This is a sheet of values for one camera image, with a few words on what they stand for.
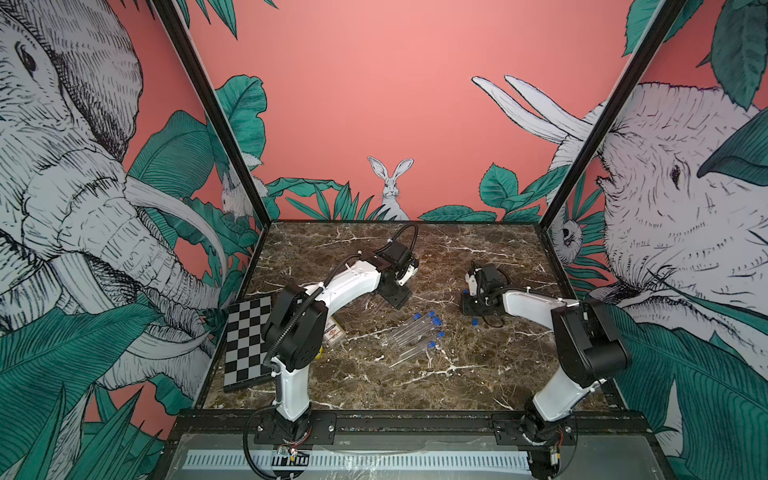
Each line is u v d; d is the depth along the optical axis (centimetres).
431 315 95
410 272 84
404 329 90
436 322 93
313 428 73
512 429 74
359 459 70
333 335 88
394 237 76
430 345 88
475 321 94
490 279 78
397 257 73
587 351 47
